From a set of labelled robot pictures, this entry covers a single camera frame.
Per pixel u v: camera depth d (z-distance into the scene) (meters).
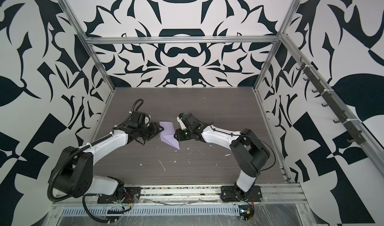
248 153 0.46
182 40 0.91
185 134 0.76
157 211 0.65
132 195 0.74
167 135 0.89
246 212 0.71
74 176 0.43
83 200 0.67
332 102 0.55
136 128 0.70
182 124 0.73
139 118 0.71
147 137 0.78
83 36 0.89
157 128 0.80
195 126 0.69
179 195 0.76
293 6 0.78
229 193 0.75
